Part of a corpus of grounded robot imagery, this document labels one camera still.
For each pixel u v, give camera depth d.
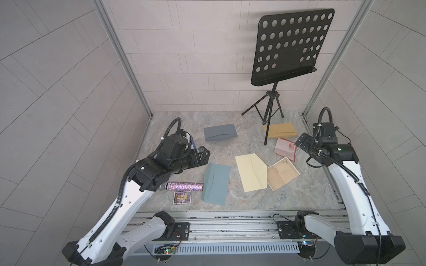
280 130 1.10
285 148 0.98
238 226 0.73
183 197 0.79
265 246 0.68
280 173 0.88
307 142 0.66
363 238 0.36
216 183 0.85
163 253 0.65
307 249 0.69
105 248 0.35
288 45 0.68
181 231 0.71
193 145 1.00
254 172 0.89
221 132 1.09
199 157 0.57
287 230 0.71
